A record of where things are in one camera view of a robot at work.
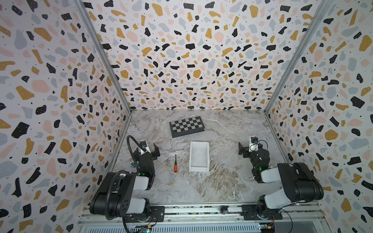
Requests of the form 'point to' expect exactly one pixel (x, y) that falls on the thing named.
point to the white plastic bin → (199, 157)
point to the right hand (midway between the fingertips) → (248, 139)
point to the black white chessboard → (186, 126)
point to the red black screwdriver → (176, 167)
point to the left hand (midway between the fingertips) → (147, 144)
